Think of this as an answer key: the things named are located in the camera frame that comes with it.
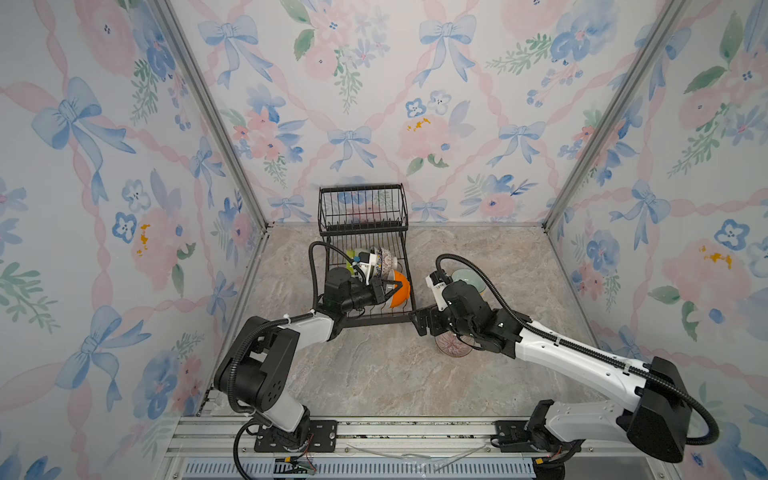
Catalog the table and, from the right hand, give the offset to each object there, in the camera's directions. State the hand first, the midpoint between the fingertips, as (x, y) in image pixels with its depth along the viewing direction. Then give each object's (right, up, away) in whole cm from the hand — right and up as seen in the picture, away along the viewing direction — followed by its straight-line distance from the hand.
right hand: (424, 309), depth 79 cm
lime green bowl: (-19, +11, -5) cm, 23 cm away
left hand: (-5, +6, +4) cm, 9 cm away
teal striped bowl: (+18, +7, +21) cm, 28 cm away
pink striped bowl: (+9, -12, +9) cm, 18 cm away
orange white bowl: (-6, +3, +5) cm, 8 cm away
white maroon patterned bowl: (-9, +12, +18) cm, 23 cm away
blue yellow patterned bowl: (-12, +14, +1) cm, 18 cm away
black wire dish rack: (-21, +29, +39) cm, 53 cm away
